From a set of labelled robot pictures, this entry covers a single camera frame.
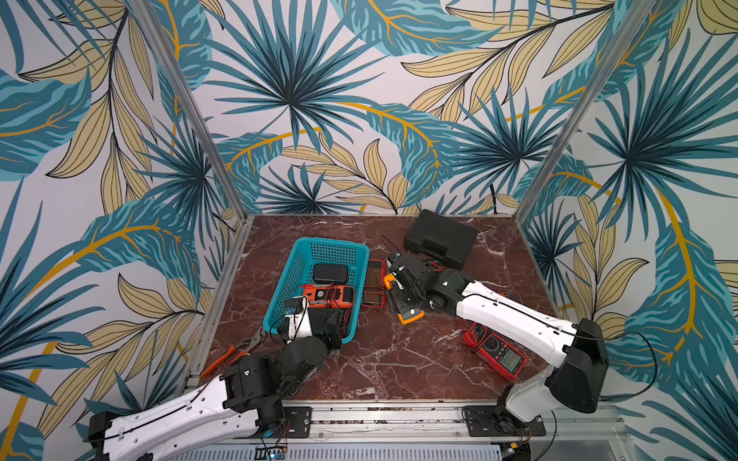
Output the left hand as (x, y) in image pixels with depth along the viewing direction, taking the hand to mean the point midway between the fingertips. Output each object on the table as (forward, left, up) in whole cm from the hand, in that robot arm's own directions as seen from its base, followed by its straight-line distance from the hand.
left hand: (321, 322), depth 72 cm
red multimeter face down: (+17, -14, -15) cm, 27 cm away
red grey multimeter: (-2, -48, -13) cm, 50 cm away
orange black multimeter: (+15, +1, -14) cm, 21 cm away
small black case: (+27, +5, -19) cm, 33 cm away
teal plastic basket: (+24, +12, -15) cm, 31 cm away
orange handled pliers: (-2, +28, -19) cm, 34 cm away
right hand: (+10, -20, -2) cm, 22 cm away
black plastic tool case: (+40, -39, -14) cm, 57 cm away
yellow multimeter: (+2, -21, +4) cm, 21 cm away
